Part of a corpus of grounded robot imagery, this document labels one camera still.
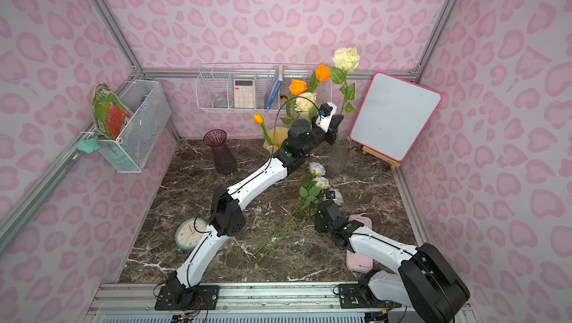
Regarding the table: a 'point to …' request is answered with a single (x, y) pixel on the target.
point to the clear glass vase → (339, 154)
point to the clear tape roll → (220, 100)
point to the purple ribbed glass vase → (223, 160)
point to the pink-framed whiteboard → (392, 114)
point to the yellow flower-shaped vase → (277, 135)
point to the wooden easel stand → (382, 158)
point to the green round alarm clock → (189, 233)
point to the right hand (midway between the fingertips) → (322, 215)
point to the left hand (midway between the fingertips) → (340, 112)
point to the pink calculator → (243, 93)
